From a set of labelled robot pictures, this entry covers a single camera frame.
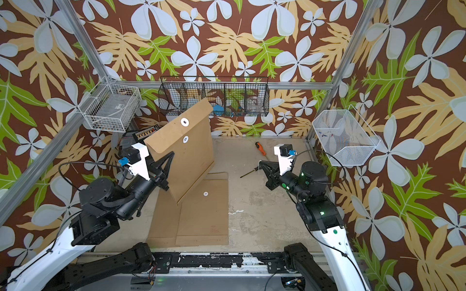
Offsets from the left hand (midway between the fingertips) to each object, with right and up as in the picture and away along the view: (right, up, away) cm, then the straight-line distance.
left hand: (171, 152), depth 52 cm
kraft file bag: (+4, -31, +37) cm, 48 cm away
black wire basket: (+15, +31, +44) cm, 56 cm away
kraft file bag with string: (-14, -33, +34) cm, 49 cm away
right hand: (+27, -3, +11) cm, 30 cm away
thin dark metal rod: (+27, -12, +51) cm, 59 cm away
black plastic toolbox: (-37, +9, +44) cm, 58 cm away
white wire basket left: (-41, +23, +35) cm, 58 cm away
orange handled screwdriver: (+34, +5, +61) cm, 70 cm away
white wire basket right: (+71, +8, +32) cm, 78 cm away
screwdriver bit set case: (-31, +9, +42) cm, 53 cm away
